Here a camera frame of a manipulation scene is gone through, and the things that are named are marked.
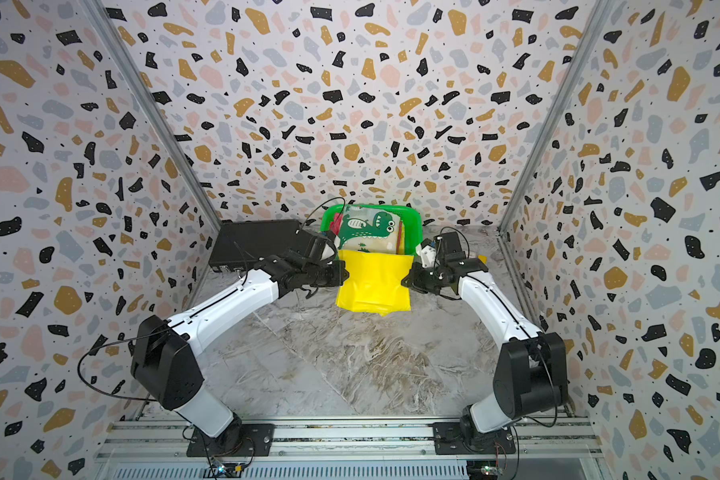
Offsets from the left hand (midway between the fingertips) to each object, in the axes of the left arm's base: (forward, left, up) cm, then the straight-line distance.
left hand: (353, 273), depth 83 cm
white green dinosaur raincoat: (+28, -4, -11) cm, 31 cm away
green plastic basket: (+38, -21, -17) cm, 46 cm away
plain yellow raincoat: (0, -6, -5) cm, 8 cm away
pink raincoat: (+33, +8, -13) cm, 36 cm away
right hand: (-1, -14, -3) cm, 14 cm away
